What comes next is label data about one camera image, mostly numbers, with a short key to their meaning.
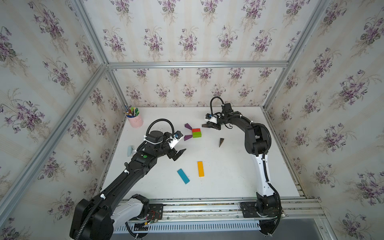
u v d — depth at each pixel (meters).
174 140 0.66
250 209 0.73
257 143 0.65
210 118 0.93
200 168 0.88
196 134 1.02
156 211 0.73
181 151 0.70
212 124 0.98
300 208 0.76
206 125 1.04
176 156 0.71
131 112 1.03
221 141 0.98
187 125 1.07
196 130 1.04
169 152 0.70
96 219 0.38
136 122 1.01
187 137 1.01
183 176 0.86
